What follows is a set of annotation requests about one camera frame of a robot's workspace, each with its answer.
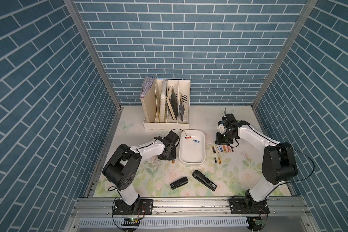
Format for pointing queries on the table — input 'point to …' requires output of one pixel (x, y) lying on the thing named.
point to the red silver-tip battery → (188, 137)
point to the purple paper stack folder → (148, 82)
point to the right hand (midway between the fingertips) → (218, 142)
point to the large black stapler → (204, 180)
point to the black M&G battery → (232, 149)
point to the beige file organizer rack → (166, 105)
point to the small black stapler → (179, 183)
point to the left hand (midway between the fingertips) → (174, 158)
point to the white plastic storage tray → (192, 147)
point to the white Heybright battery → (217, 149)
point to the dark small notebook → (181, 108)
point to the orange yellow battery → (220, 160)
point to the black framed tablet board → (172, 102)
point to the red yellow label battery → (228, 148)
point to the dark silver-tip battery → (215, 161)
